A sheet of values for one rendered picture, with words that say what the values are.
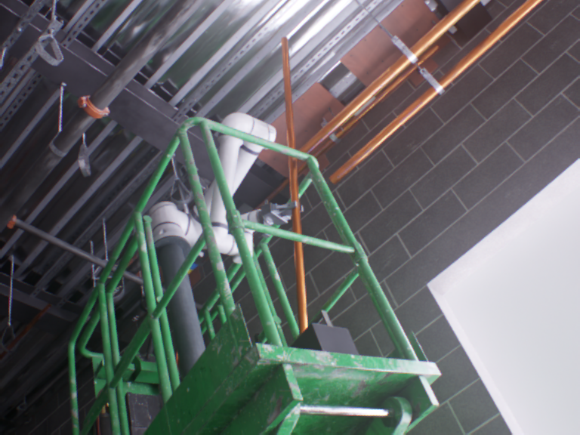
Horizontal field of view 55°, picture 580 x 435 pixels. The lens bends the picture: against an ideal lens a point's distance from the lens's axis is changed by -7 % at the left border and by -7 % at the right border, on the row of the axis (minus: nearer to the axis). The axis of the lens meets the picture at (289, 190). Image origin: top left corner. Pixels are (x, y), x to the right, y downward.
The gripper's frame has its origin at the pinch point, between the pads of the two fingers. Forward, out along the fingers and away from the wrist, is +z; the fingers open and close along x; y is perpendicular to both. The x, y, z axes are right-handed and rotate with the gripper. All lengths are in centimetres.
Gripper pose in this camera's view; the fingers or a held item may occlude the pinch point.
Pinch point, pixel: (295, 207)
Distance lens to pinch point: 254.1
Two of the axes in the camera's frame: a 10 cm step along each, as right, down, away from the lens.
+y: -0.5, -8.7, 4.9
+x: 5.3, 3.9, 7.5
